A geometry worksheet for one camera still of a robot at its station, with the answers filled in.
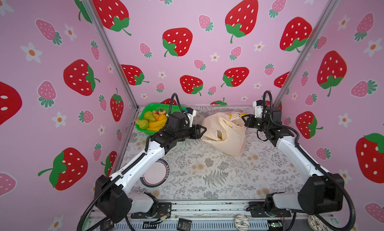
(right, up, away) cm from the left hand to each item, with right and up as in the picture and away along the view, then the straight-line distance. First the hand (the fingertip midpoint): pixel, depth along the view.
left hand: (203, 128), depth 74 cm
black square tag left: (-46, -46, -6) cm, 65 cm away
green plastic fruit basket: (-30, +11, +33) cm, 46 cm away
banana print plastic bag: (+12, -2, +2) cm, 13 cm away
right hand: (+22, +7, +7) cm, 24 cm away
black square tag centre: (-9, -45, -6) cm, 47 cm away
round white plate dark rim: (-27, -28, +10) cm, 40 cm away
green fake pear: (-37, +7, +29) cm, 48 cm away
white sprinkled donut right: (+53, -45, -6) cm, 69 cm away
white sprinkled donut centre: (+18, -45, -5) cm, 49 cm away
